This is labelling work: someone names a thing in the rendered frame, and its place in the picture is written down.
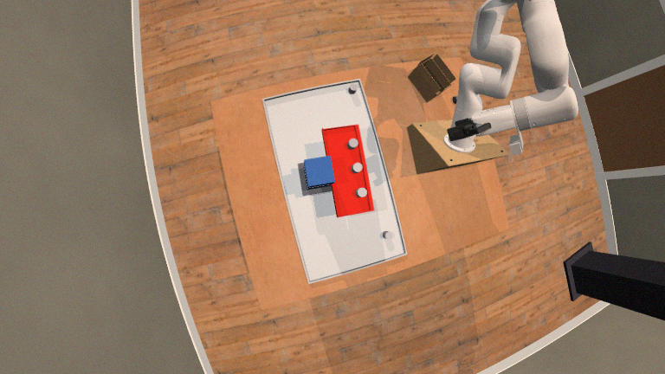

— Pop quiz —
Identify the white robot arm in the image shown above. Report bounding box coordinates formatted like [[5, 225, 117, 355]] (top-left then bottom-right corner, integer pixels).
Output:
[[451, 0, 578, 156]]

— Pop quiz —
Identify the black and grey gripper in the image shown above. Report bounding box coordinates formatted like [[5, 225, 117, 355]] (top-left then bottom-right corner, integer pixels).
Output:
[[447, 100, 518, 141]]

